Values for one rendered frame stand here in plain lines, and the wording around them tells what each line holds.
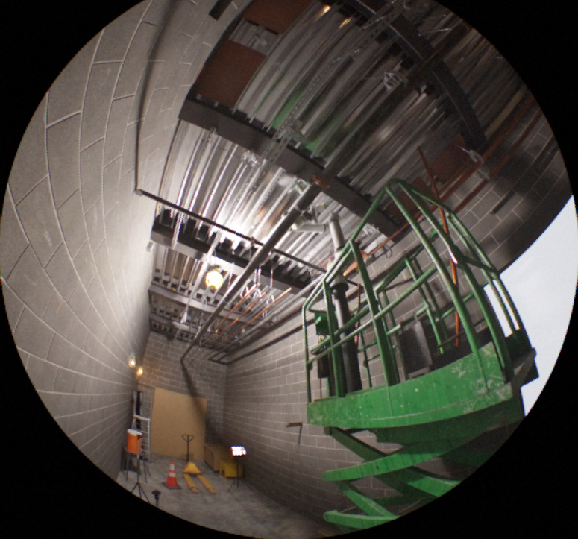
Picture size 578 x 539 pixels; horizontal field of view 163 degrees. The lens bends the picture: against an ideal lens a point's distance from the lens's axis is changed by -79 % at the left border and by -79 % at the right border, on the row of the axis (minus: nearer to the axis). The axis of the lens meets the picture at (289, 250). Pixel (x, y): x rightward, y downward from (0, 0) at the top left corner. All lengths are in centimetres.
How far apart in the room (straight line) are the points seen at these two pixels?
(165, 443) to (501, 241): 895
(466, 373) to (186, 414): 765
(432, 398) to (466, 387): 15
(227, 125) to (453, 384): 223
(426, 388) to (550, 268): 209
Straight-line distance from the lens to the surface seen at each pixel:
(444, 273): 83
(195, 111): 207
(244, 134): 198
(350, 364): 160
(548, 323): 257
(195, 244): 317
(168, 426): 787
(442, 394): 84
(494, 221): 265
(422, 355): 157
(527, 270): 262
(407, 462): 120
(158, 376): 776
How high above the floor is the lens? 238
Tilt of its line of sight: 44 degrees up
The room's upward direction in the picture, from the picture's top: 2 degrees counter-clockwise
